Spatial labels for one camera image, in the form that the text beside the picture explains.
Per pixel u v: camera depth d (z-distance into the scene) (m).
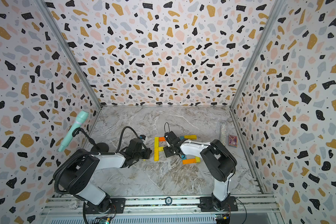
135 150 0.74
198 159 0.90
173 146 0.72
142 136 0.85
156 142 0.97
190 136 1.03
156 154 0.92
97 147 0.91
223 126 1.06
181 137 0.75
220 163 0.49
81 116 0.71
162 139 1.02
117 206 0.73
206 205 0.74
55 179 0.45
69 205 0.72
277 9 0.72
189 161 0.90
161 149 0.95
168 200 0.76
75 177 0.45
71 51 0.86
